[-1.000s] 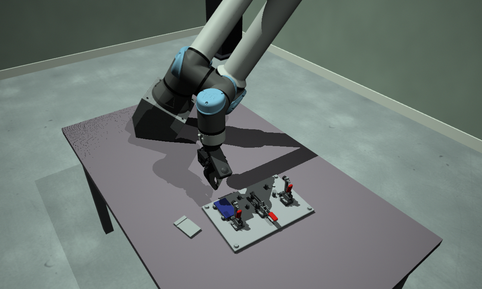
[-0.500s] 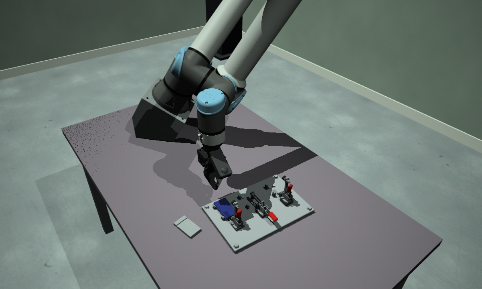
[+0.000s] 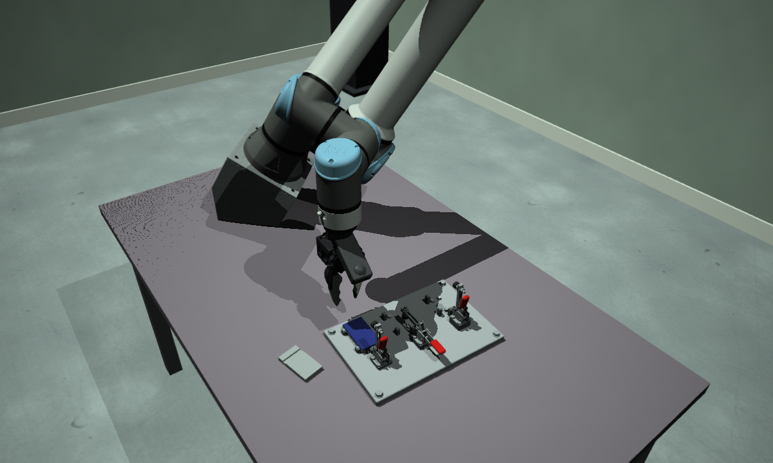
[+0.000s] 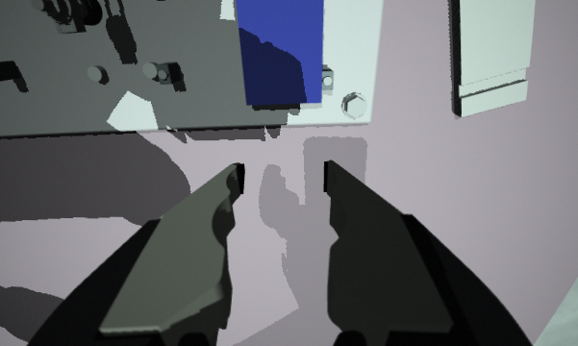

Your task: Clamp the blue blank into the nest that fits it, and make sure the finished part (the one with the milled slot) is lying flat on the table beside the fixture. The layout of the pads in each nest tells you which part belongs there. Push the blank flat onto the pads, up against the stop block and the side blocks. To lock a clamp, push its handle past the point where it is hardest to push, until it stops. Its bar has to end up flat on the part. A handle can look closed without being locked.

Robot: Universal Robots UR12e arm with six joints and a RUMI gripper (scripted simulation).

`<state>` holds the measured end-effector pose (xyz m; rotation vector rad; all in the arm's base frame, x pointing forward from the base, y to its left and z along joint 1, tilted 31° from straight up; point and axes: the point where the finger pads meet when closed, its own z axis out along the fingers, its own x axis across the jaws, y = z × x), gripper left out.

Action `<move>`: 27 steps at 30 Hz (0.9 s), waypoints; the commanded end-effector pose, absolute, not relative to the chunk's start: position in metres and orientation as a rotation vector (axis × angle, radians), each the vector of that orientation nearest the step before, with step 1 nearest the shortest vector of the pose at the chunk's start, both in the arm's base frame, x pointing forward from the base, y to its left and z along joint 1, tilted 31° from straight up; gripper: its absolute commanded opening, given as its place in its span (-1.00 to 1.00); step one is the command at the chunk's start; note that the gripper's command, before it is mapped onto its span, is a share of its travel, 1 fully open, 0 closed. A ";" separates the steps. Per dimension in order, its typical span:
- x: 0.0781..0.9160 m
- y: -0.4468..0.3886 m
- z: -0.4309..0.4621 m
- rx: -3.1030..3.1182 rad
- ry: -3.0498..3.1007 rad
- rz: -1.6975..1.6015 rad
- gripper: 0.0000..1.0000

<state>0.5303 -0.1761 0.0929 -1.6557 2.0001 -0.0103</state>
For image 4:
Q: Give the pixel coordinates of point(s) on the blue flat blank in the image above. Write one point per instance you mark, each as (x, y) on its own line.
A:
(281, 44)

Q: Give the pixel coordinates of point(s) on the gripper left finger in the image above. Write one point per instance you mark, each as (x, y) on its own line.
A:
(168, 279)

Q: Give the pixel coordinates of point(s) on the toggle clamp with red handle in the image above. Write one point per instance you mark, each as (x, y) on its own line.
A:
(77, 12)

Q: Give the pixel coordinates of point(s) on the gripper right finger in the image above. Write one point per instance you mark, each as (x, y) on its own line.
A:
(393, 281)

